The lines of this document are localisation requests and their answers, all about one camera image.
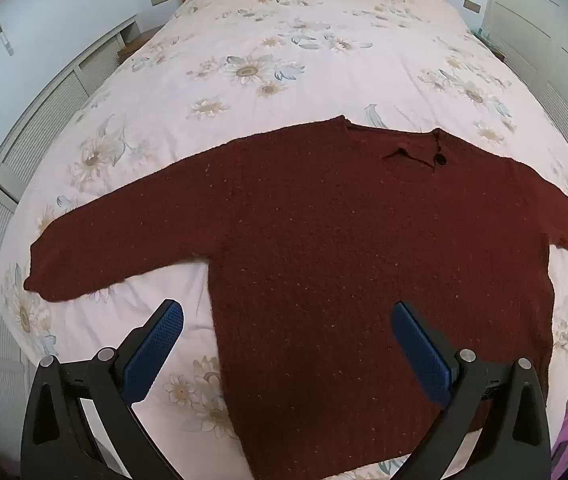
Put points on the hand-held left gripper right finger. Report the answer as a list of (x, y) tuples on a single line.
[(421, 350)]

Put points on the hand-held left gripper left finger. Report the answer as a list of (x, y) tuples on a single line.
[(156, 345)]

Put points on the dark red knit sweater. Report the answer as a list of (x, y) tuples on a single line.
[(314, 235)]

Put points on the white louvered cabinet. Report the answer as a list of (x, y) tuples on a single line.
[(38, 110)]

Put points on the white wardrobe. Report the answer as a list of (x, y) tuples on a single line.
[(529, 10)]

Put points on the wooden nightstand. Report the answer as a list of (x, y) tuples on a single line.
[(133, 45)]

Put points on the bed with floral sheet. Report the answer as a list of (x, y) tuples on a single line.
[(314, 35)]

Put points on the white wall fixture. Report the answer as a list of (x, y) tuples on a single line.
[(6, 35)]

